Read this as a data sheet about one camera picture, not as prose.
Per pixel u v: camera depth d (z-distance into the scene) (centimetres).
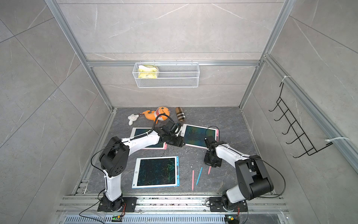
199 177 83
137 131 104
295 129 67
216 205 73
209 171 86
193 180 82
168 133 73
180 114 112
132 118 109
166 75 101
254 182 43
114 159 50
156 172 84
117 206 66
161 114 79
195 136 101
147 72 88
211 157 76
